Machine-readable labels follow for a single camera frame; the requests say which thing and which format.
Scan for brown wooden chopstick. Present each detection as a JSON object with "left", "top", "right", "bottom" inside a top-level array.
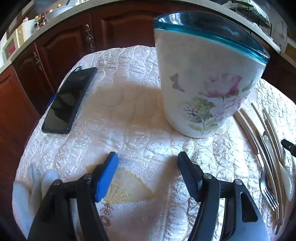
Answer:
[{"left": 233, "top": 112, "right": 281, "bottom": 234}]

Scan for cream small oven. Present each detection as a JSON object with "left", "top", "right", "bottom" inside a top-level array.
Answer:
[{"left": 2, "top": 25, "right": 26, "bottom": 61}]

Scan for white bowl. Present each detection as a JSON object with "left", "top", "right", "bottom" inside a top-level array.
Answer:
[{"left": 45, "top": 4, "right": 75, "bottom": 19}]

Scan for dark wooden lower cabinets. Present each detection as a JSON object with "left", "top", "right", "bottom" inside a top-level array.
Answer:
[{"left": 0, "top": 9, "right": 296, "bottom": 223}]

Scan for white ceramic spoon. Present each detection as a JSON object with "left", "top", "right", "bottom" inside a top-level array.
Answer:
[{"left": 276, "top": 160, "right": 296, "bottom": 202}]

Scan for metal fork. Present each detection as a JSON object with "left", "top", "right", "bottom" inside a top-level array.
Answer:
[{"left": 257, "top": 130, "right": 280, "bottom": 212}]

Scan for black smartphone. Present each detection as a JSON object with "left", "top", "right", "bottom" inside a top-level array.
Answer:
[{"left": 42, "top": 67, "right": 98, "bottom": 135}]

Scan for speckled stone countertop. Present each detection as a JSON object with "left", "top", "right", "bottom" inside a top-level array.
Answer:
[{"left": 0, "top": 0, "right": 287, "bottom": 70}]

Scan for white glove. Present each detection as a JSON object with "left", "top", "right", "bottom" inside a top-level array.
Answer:
[{"left": 13, "top": 170, "right": 77, "bottom": 234}]

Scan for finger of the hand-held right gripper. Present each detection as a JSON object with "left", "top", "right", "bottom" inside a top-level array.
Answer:
[{"left": 281, "top": 138, "right": 296, "bottom": 158}]

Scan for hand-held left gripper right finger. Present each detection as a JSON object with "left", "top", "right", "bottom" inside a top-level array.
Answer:
[{"left": 177, "top": 151, "right": 271, "bottom": 241}]

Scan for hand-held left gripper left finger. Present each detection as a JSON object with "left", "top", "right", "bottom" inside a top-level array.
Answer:
[{"left": 26, "top": 152, "right": 119, "bottom": 241}]

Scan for dark sauce bottle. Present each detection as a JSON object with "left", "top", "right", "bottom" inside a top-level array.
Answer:
[{"left": 35, "top": 14, "right": 48, "bottom": 31}]

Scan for white quilted tablecloth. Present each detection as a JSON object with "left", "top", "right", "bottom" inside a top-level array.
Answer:
[{"left": 11, "top": 45, "right": 296, "bottom": 241}]

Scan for floral utensil holder teal rim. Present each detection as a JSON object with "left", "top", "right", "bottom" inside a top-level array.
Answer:
[{"left": 152, "top": 11, "right": 270, "bottom": 139}]

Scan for black dish rack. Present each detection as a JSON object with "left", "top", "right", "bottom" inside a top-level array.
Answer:
[{"left": 229, "top": 0, "right": 273, "bottom": 35}]

